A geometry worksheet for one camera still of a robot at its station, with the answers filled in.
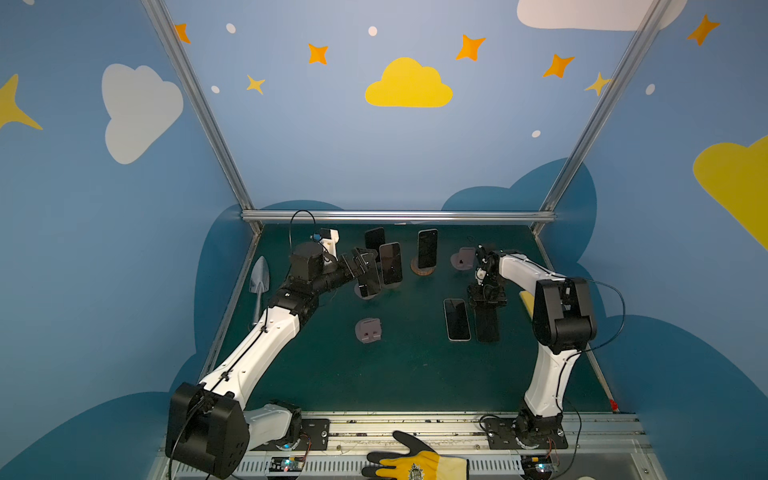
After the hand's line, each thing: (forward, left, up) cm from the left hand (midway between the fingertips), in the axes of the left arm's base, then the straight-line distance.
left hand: (372, 259), depth 76 cm
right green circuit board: (-41, -41, -28) cm, 65 cm away
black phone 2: (+20, 0, -13) cm, 24 cm away
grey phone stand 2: (-9, +1, -24) cm, 25 cm away
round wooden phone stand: (+16, -16, -27) cm, 35 cm away
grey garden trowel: (+9, +40, -25) cm, 48 cm away
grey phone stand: (+20, -32, -24) cm, 45 cm away
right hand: (+3, -37, -26) cm, 45 cm away
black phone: (-4, -37, -27) cm, 46 cm away
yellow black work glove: (-41, -13, -25) cm, 50 cm away
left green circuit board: (-42, +20, -27) cm, 54 cm away
